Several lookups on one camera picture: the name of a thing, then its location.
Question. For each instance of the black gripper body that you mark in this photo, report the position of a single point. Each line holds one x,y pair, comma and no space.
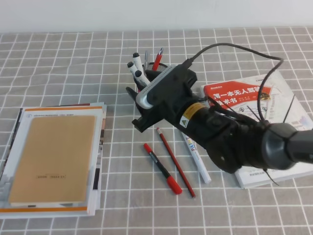
185,112

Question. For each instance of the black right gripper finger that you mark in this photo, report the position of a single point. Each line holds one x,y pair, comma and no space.
151,74

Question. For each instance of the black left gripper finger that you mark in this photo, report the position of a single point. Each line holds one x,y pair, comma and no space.
132,93

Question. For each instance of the white marker black cap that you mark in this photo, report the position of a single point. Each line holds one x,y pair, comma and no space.
132,67
137,61
141,78

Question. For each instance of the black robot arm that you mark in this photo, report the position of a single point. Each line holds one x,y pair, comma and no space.
231,140

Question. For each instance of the black mesh pen holder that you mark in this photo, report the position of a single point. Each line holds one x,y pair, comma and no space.
161,68

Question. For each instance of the grey ballpoint pen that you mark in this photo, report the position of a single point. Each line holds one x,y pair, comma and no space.
146,60

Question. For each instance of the red ballpoint pen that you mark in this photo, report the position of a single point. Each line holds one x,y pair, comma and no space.
157,60

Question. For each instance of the red black marker pen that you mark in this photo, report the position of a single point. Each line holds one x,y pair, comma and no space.
171,182

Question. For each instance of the white paint marker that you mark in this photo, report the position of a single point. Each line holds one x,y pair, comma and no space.
198,161

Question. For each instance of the red pencil with eraser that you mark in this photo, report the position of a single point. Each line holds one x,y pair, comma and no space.
176,163

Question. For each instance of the white orange map book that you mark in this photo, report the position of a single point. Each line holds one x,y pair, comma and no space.
278,104

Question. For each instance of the white orange booklet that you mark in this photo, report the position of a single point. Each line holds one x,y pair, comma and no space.
50,112

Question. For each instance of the tan notebook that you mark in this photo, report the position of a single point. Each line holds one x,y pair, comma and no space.
54,164

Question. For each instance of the magazine stack bottom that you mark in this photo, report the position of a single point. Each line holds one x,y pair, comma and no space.
100,171

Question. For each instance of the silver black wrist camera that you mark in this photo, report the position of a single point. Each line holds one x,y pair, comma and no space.
172,82

